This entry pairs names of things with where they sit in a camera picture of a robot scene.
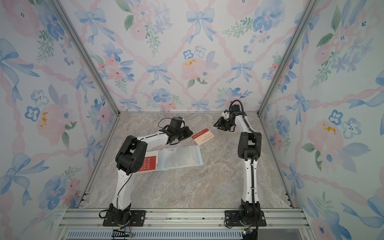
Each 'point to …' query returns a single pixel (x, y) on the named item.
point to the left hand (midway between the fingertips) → (195, 131)
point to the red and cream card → (202, 136)
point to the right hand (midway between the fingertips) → (217, 125)
